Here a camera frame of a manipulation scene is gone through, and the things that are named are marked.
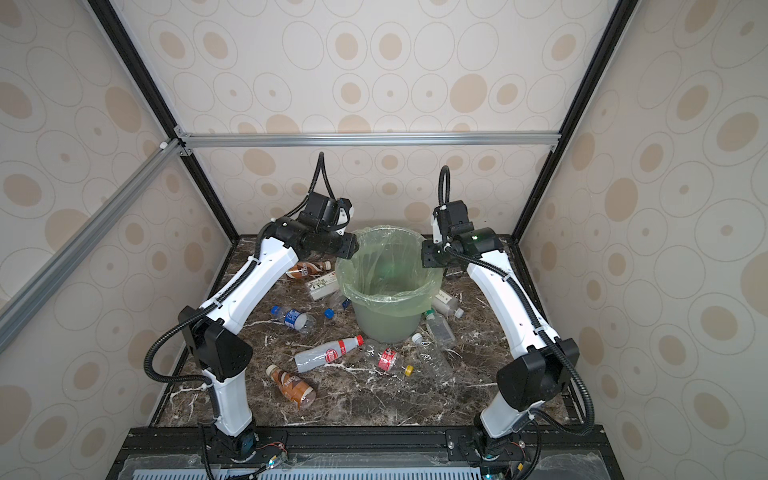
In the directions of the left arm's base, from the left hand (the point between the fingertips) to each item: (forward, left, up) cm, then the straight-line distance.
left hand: (360, 239), depth 80 cm
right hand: (-3, -19, -2) cm, 19 cm away
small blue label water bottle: (-11, +20, -27) cm, 35 cm away
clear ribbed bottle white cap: (-23, -21, -27) cm, 41 cm away
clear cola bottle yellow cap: (-25, -8, -23) cm, 35 cm away
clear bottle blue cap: (-8, +11, -26) cm, 29 cm away
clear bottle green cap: (-16, -23, -25) cm, 38 cm away
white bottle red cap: (-23, +10, -24) cm, 35 cm away
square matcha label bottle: (-6, -26, -24) cm, 36 cm away
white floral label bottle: (0, +14, -22) cm, 27 cm away
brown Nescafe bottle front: (-33, +16, -23) cm, 43 cm away
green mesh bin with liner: (+1, -6, -24) cm, 25 cm away
